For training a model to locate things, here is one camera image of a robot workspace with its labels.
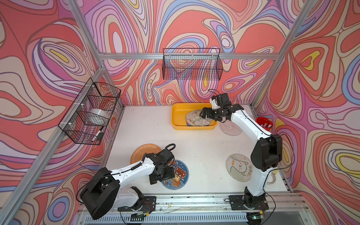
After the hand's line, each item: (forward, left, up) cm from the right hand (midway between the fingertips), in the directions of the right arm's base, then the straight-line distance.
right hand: (206, 118), depth 90 cm
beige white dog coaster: (-26, -19, -18) cm, 37 cm away
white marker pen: (-17, +61, +9) cm, 64 cm away
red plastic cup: (-1, -40, -6) cm, 41 cm away
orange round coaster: (-15, +46, -16) cm, 51 cm away
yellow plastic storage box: (+22, +18, -16) cm, 32 cm away
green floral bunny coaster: (+13, +6, -14) cm, 20 cm away
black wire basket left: (-10, +67, +14) cm, 69 cm away
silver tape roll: (-11, +59, +17) cm, 62 cm away
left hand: (-33, +25, -17) cm, 44 cm away
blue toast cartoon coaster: (-31, +18, -17) cm, 39 cm away
